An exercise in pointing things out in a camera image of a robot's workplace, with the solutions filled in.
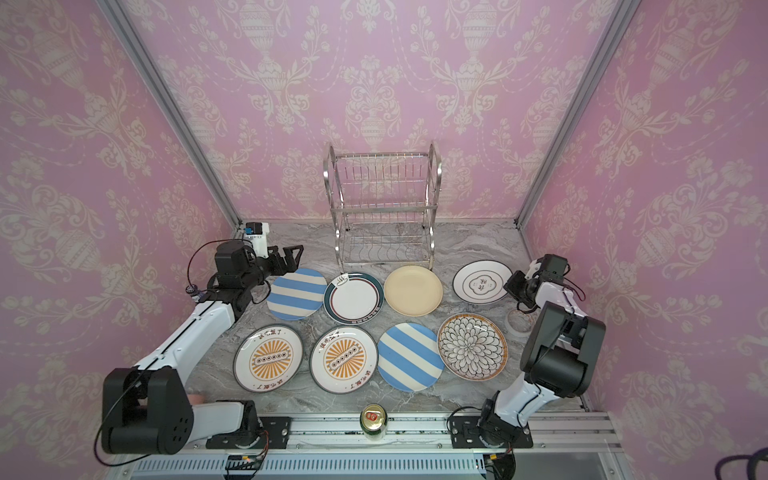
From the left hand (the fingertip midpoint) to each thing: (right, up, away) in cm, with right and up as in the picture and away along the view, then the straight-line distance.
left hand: (291, 247), depth 83 cm
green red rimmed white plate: (+16, -17, +15) cm, 27 cm away
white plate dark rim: (+59, -11, +17) cm, 62 cm away
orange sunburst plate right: (+14, -32, +2) cm, 35 cm away
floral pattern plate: (+52, -29, +4) cm, 60 cm away
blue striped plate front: (+34, -32, +2) cm, 46 cm away
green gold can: (+24, -39, -16) cm, 49 cm away
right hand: (+66, -11, +11) cm, 68 cm away
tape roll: (+69, -24, +10) cm, 73 cm away
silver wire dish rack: (+25, +16, +26) cm, 39 cm away
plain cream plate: (+36, -15, +17) cm, 42 cm away
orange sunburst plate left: (-7, -32, +2) cm, 33 cm away
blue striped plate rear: (-2, -15, +14) cm, 21 cm away
